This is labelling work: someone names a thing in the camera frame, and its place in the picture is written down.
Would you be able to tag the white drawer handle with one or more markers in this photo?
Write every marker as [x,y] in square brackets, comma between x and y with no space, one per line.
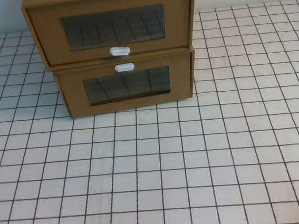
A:
[120,51]
[124,67]

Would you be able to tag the brown cardboard shoebox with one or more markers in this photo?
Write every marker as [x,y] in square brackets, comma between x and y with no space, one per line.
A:
[156,79]
[73,32]

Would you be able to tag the white grid tablecloth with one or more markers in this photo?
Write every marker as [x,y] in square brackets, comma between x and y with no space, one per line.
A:
[227,155]

